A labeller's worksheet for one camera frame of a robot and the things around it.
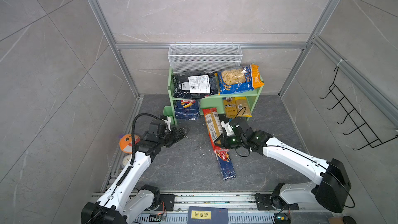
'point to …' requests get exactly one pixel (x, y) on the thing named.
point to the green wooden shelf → (213, 102)
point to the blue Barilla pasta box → (188, 109)
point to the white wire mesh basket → (201, 58)
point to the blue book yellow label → (207, 215)
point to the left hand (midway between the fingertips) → (184, 129)
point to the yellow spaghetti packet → (242, 107)
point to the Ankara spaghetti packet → (230, 107)
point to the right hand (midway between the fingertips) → (215, 141)
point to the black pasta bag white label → (195, 84)
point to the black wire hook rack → (361, 125)
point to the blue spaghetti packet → (227, 170)
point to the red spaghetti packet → (214, 126)
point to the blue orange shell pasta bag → (238, 79)
